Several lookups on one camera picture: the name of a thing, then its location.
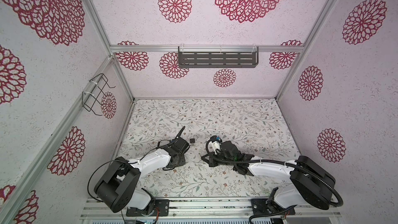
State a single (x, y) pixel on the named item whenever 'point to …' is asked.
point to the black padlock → (192, 140)
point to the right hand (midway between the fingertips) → (201, 156)
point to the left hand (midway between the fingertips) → (178, 164)
